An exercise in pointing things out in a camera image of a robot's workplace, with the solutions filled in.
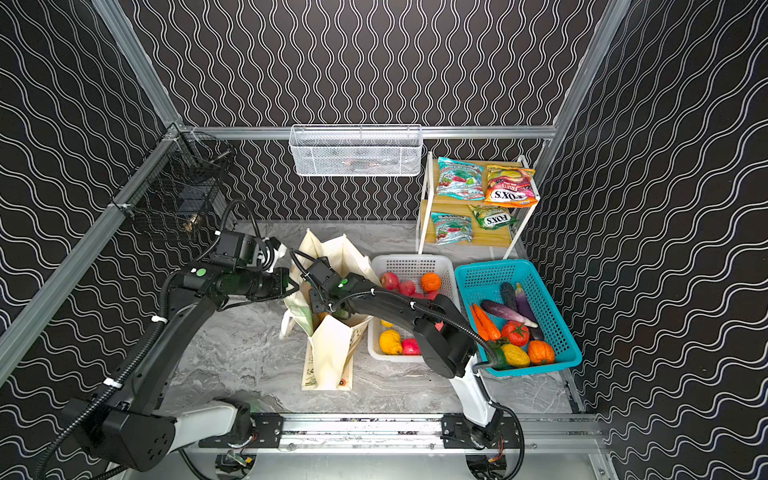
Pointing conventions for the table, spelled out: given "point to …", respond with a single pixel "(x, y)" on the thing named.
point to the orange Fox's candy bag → (510, 186)
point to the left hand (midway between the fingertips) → (304, 286)
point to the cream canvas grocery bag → (333, 345)
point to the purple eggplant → (523, 306)
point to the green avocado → (497, 354)
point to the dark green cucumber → (508, 295)
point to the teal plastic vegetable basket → (484, 282)
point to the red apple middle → (407, 287)
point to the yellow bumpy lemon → (391, 342)
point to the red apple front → (410, 346)
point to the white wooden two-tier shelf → (474, 203)
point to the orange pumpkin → (540, 352)
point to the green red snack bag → (460, 180)
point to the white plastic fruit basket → (412, 268)
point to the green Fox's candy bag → (490, 217)
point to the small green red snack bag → (452, 228)
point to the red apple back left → (389, 280)
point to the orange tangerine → (430, 281)
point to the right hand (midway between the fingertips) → (322, 301)
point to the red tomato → (518, 333)
